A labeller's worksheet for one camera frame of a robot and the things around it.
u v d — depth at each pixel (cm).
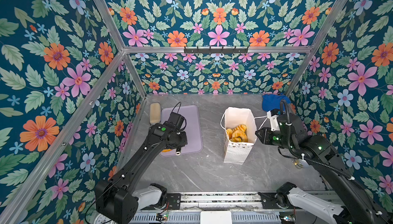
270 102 109
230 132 83
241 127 86
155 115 104
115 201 37
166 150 88
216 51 93
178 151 69
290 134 47
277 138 54
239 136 83
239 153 73
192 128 102
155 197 60
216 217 65
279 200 66
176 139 69
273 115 59
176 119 61
